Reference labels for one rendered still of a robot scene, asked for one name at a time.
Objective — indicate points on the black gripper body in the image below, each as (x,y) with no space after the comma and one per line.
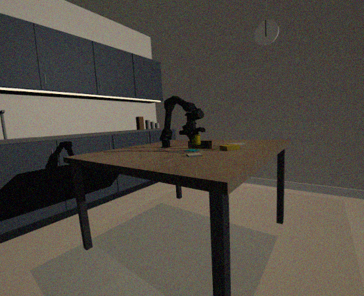
(192,130)

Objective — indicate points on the yellow rectangular block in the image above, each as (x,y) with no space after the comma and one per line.
(229,147)

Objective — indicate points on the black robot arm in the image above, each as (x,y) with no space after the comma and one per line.
(193,113)

